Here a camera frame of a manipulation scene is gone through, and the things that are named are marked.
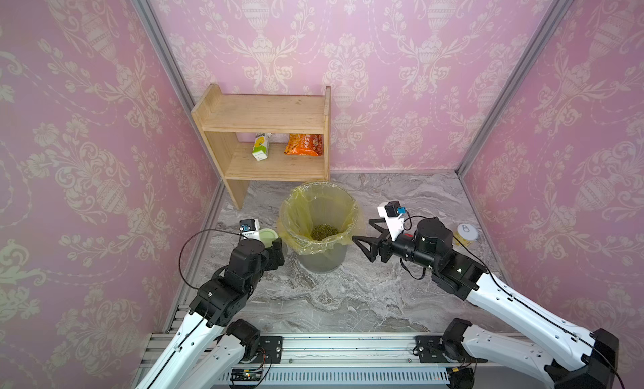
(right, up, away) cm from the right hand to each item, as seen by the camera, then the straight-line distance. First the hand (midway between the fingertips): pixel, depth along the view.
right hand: (364, 229), depth 68 cm
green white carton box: (-35, +28, +27) cm, 52 cm away
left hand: (-26, -5, +6) cm, 27 cm away
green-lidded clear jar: (-28, -3, +5) cm, 28 cm away
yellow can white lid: (+41, -5, +26) cm, 49 cm away
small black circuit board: (-34, -43, +5) cm, 55 cm away
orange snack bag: (-19, +28, +28) cm, 44 cm away
